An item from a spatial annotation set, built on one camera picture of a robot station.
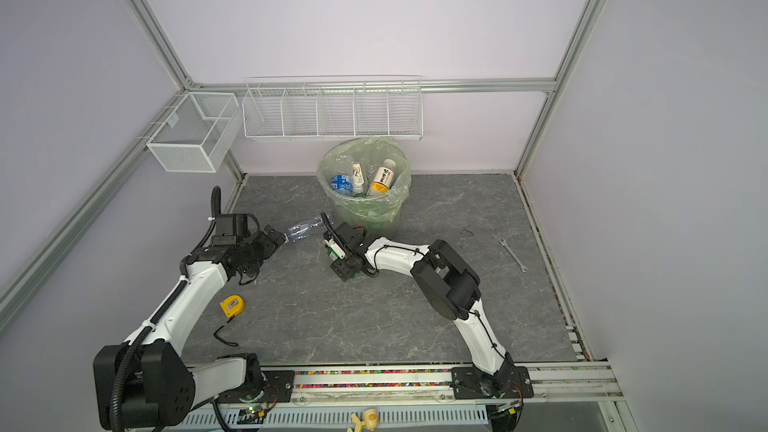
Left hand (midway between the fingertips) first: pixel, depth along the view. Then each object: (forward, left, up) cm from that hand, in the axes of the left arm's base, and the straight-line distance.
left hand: (277, 248), depth 85 cm
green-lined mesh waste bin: (+4, -30, +7) cm, 31 cm away
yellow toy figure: (-41, -26, -9) cm, 50 cm away
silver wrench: (+5, -71, -13) cm, 73 cm away
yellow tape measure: (-13, +13, -9) cm, 20 cm away
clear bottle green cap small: (+19, -24, +7) cm, 31 cm away
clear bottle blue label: (+16, -20, +12) cm, 28 cm away
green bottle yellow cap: (-2, -16, -1) cm, 16 cm away
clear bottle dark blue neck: (+13, -2, -11) cm, 17 cm away
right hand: (0, -18, -12) cm, 22 cm away
